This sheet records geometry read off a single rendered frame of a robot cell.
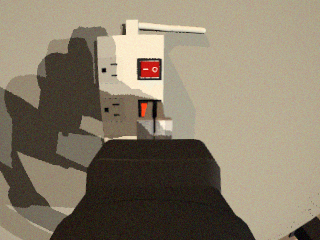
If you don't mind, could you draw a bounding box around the white power strip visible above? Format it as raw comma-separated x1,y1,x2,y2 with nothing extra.
97,20,206,142

